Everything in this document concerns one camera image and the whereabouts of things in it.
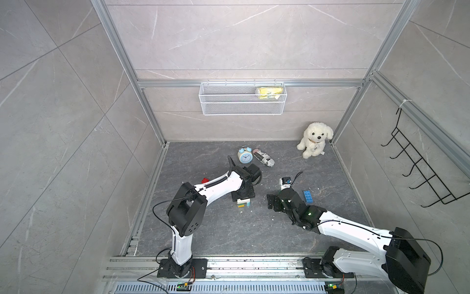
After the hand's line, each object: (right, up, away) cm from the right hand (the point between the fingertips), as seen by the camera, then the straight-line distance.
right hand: (276, 195), depth 84 cm
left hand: (-13, -1, +5) cm, 13 cm away
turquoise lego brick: (-13, -5, +5) cm, 14 cm away
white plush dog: (+26, +27, +19) cm, 42 cm away
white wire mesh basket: (-15, +51, +16) cm, 56 cm away
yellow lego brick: (-16, -7, +6) cm, 18 cm away
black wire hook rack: (+50, +6, -26) cm, 57 cm away
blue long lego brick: (+19, -2, +8) cm, 21 cm away
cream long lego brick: (-17, -2, -1) cm, 17 cm away
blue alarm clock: (-14, +19, +20) cm, 31 cm away
